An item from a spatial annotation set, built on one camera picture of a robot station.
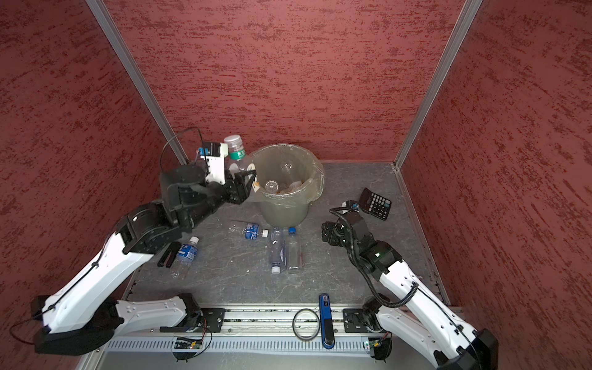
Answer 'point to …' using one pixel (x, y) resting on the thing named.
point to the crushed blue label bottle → (251, 231)
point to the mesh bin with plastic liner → (289, 178)
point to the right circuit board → (381, 347)
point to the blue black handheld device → (326, 322)
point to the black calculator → (375, 204)
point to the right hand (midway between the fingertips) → (331, 231)
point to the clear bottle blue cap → (293, 250)
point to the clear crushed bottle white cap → (278, 250)
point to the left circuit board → (184, 343)
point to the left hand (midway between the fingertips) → (245, 176)
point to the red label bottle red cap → (295, 185)
